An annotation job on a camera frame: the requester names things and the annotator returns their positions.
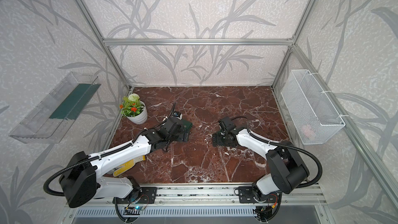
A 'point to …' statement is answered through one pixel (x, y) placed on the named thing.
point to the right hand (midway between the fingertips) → (218, 140)
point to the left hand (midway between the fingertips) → (183, 131)
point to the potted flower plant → (133, 109)
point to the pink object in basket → (308, 131)
